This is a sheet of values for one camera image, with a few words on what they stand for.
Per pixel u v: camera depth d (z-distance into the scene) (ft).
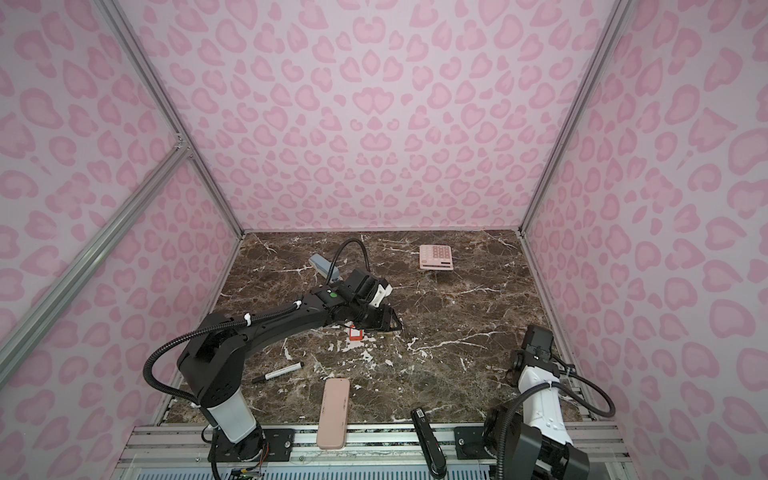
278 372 2.75
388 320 2.49
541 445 1.33
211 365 1.50
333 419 2.46
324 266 3.41
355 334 2.96
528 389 1.63
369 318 2.40
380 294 2.63
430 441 2.40
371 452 2.40
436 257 3.60
